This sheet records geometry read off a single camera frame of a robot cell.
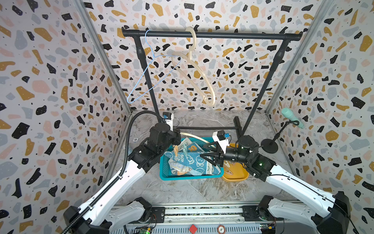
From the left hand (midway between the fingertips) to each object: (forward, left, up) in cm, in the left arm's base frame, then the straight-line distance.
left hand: (182, 127), depth 71 cm
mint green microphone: (+6, -54, +3) cm, 54 cm away
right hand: (-13, -11, -1) cm, 17 cm away
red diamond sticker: (-38, -5, -30) cm, 49 cm away
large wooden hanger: (-2, -2, -2) cm, 4 cm away
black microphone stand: (+7, -59, -31) cm, 67 cm away
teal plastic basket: (-12, +11, -26) cm, 31 cm away
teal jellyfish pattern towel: (-10, -6, -16) cm, 20 cm away
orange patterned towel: (-11, +2, -24) cm, 26 cm away
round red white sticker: (-38, -18, -31) cm, 53 cm away
